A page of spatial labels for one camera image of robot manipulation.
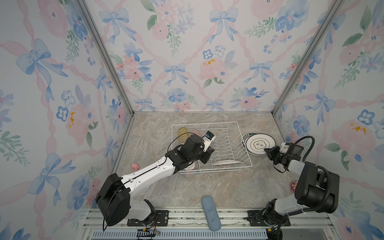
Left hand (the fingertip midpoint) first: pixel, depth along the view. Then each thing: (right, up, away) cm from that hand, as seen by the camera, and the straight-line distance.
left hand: (212, 147), depth 77 cm
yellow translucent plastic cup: (-18, +7, +21) cm, 28 cm away
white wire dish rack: (+14, -6, +20) cm, 26 cm away
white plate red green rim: (+25, 0, +23) cm, 35 cm away
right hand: (+35, -2, +16) cm, 38 cm away
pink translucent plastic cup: (-8, +7, +18) cm, 21 cm away
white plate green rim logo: (+31, 0, +22) cm, 38 cm away
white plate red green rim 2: (+25, +3, +26) cm, 36 cm away
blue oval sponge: (-1, -33, -4) cm, 33 cm away
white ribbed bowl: (-11, -12, +7) cm, 18 cm away
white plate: (+8, -8, +2) cm, 11 cm away
